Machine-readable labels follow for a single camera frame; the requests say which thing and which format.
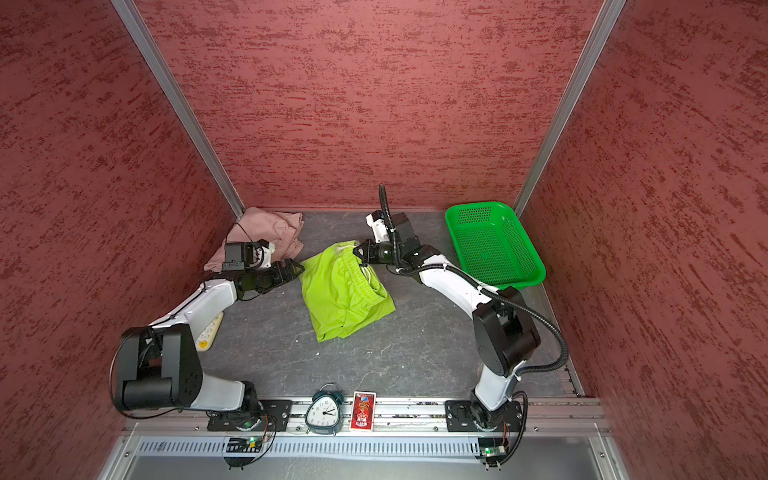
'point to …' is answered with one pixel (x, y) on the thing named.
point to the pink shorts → (282, 229)
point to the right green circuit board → (492, 447)
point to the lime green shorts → (343, 294)
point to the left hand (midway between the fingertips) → (294, 278)
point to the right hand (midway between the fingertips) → (352, 257)
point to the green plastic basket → (491, 246)
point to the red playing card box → (363, 410)
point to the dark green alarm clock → (323, 414)
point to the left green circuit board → (244, 445)
